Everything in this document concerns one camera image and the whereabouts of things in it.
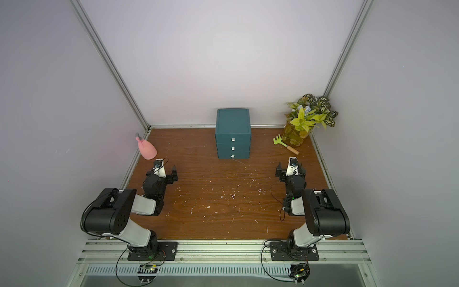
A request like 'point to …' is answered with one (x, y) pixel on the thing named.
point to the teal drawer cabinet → (233, 134)
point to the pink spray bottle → (146, 150)
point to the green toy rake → (278, 140)
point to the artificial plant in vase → (302, 115)
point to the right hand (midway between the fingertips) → (292, 160)
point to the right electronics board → (299, 272)
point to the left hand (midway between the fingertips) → (166, 164)
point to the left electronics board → (147, 273)
